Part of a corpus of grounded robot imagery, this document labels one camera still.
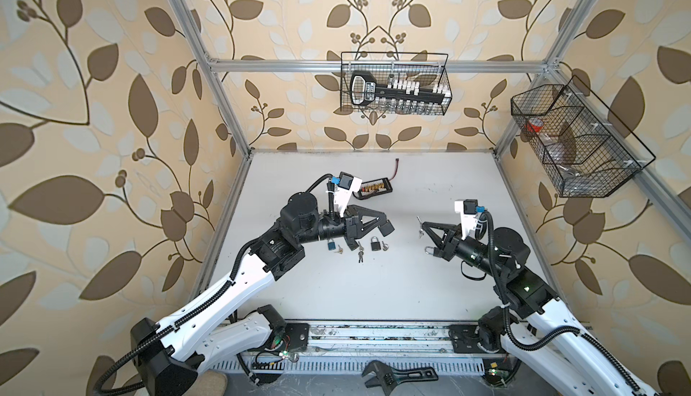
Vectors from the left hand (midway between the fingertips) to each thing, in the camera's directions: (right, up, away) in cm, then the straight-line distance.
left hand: (386, 220), depth 58 cm
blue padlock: (-15, -15, +34) cm, 40 cm away
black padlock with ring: (-5, -17, +33) cm, 37 cm away
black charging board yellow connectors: (0, +5, +49) cm, 49 cm away
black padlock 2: (0, -14, +34) cm, 36 cm away
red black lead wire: (+11, +14, +57) cm, 60 cm away
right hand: (+11, -4, +9) cm, 15 cm away
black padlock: (+10, -5, +11) cm, 15 cm away
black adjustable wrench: (+1, -42, +10) cm, 43 cm away
